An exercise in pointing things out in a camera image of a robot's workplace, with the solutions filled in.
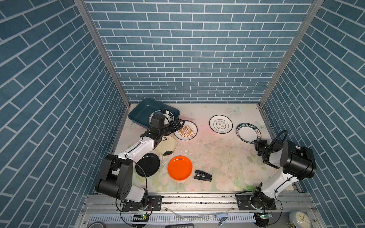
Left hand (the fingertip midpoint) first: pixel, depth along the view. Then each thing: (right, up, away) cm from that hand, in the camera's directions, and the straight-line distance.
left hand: (181, 123), depth 86 cm
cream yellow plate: (-8, -15, +12) cm, 21 cm away
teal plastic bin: (-35, +7, +27) cm, 44 cm away
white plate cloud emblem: (+30, -1, +22) cm, 37 cm away
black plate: (-19, -25, +1) cm, 31 cm away
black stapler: (+11, -30, -4) cm, 32 cm away
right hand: (+51, -11, +11) cm, 53 cm away
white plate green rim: (-11, +4, +23) cm, 25 cm away
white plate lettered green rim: (+49, -8, +19) cm, 53 cm away
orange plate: (-1, -28, +2) cm, 28 cm away
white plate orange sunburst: (+4, -7, +16) cm, 18 cm away
